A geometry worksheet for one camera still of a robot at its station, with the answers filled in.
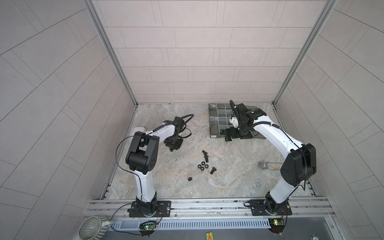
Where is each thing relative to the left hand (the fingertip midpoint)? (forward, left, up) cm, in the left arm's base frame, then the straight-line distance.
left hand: (177, 144), depth 95 cm
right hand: (-3, -32, +13) cm, 35 cm away
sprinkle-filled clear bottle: (-15, -49, +6) cm, 52 cm away
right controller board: (-41, -50, +1) cm, 65 cm away
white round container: (+9, +27, +4) cm, 29 cm away
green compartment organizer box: (+19, -28, +7) cm, 34 cm away
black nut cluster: (-16, -16, +1) cm, 22 cm away
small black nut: (-22, -9, +2) cm, 24 cm away
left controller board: (-43, +9, +5) cm, 44 cm away
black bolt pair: (-9, -18, +1) cm, 20 cm away
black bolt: (-17, -22, +2) cm, 28 cm away
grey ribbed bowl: (-43, +33, +4) cm, 55 cm away
